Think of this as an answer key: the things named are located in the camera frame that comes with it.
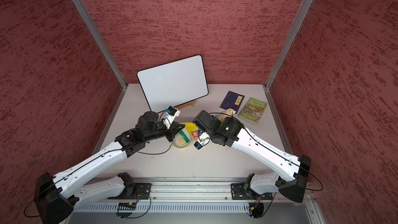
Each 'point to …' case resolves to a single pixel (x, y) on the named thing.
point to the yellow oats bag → (194, 132)
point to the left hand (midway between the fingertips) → (182, 128)
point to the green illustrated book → (253, 111)
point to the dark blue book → (232, 100)
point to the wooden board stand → (185, 104)
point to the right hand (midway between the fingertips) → (214, 120)
